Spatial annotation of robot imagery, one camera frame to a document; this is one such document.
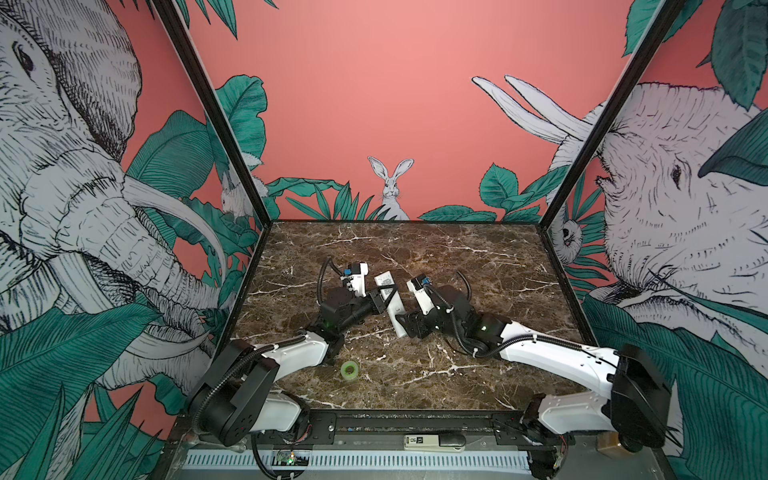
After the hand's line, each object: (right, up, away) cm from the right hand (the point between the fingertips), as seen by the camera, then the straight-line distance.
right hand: (401, 309), depth 77 cm
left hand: (-1, +6, +2) cm, 6 cm away
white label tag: (+4, -29, -8) cm, 31 cm away
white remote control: (-3, +3, +2) cm, 5 cm away
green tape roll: (-15, -19, +7) cm, 25 cm away
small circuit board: (-27, -34, -7) cm, 44 cm away
